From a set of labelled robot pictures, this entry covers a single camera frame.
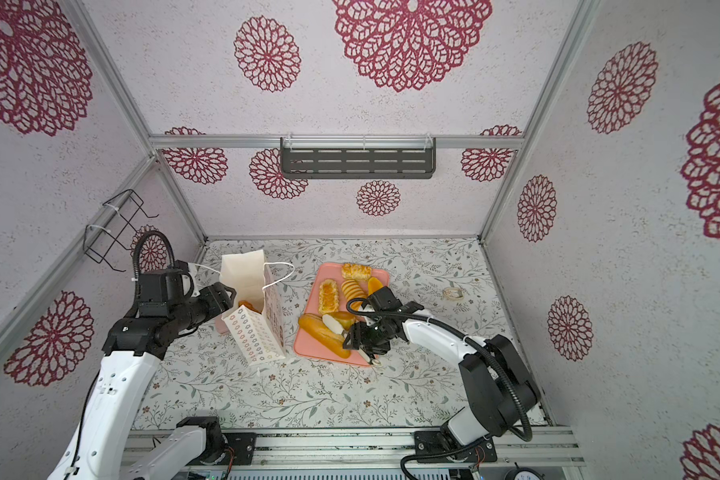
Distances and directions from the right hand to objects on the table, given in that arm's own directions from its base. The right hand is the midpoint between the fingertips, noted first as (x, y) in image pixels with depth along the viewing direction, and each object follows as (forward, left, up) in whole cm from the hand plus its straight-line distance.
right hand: (351, 344), depth 83 cm
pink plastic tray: (+7, +3, 0) cm, 8 cm away
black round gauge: (-28, -41, -7) cm, 50 cm away
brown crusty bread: (+30, 0, -4) cm, 30 cm away
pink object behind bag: (-4, +30, +16) cm, 34 cm away
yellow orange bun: (+25, -6, -5) cm, 26 cm away
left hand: (+3, +30, +16) cm, 34 cm away
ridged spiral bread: (+21, +1, -4) cm, 22 cm away
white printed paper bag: (-1, +24, +5) cm, 25 cm away
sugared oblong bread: (+19, +9, -4) cm, 21 cm away
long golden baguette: (+6, +11, -3) cm, 13 cm away
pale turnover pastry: (+10, +32, +2) cm, 33 cm away
